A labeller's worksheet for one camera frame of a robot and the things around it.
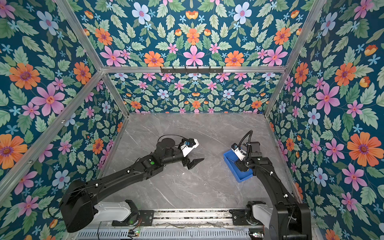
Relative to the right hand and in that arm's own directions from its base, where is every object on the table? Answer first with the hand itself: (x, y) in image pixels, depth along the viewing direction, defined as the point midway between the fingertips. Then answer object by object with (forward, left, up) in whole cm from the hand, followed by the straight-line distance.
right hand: (243, 157), depth 87 cm
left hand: (-4, +25, +17) cm, 30 cm away
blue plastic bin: (+2, +7, -5) cm, 9 cm away
